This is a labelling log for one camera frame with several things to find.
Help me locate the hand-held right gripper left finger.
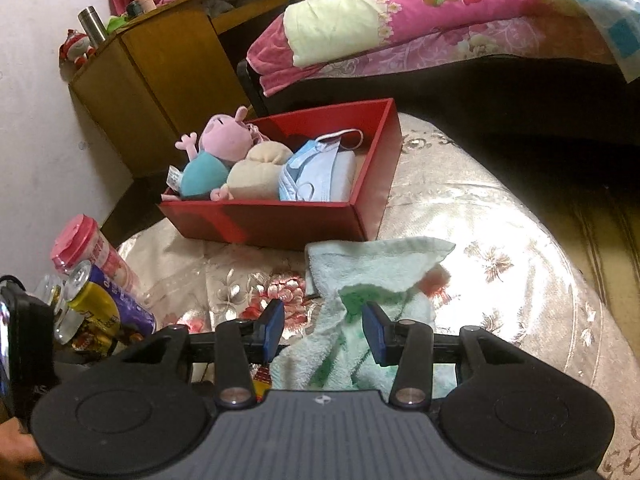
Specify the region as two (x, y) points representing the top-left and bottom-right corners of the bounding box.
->
(117, 299), (286, 408)

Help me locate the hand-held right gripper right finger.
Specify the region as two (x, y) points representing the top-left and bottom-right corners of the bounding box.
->
(361, 302), (526, 408)

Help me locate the light green towel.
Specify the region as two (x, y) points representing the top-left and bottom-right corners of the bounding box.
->
(270, 237), (456, 393)

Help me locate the red cardboard box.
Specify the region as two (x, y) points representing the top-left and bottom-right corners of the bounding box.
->
(159, 98), (402, 251)

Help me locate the beige plush toy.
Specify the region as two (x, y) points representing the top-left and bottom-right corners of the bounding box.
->
(210, 140), (296, 202)

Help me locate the pale grey face mask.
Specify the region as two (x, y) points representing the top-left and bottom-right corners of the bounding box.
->
(310, 127), (366, 203)

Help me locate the blue face mask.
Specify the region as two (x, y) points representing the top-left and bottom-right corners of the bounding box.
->
(277, 140), (346, 203)

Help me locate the pink pig plush toy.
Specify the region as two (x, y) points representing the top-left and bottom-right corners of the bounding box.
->
(174, 106), (273, 203)

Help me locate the person's left hand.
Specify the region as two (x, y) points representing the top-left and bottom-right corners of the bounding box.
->
(0, 420), (43, 478)

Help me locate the red snack packet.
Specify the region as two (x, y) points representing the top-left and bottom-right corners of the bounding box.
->
(70, 330), (146, 356)

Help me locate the gold drink can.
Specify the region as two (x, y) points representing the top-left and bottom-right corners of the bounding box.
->
(52, 280), (123, 351)

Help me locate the purple drink can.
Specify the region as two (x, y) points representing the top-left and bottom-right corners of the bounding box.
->
(67, 260), (158, 336)

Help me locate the pink lidded plastic cup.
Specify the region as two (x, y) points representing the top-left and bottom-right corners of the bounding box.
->
(50, 214), (151, 311)

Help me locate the wooden desk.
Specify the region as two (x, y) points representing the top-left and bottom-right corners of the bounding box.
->
(67, 0), (313, 178)

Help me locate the red santa doll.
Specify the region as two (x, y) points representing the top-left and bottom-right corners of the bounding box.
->
(59, 30), (98, 68)

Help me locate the pink floral quilt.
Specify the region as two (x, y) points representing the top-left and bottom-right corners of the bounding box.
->
(247, 0), (640, 98)

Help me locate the grey cloth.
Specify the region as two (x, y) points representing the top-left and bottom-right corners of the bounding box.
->
(202, 0), (256, 17)

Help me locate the steel thermos flask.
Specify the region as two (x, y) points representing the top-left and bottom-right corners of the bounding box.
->
(77, 6), (108, 48)

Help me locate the blue checked plastic sheet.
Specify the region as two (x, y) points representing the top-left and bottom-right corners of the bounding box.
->
(505, 0), (640, 83)

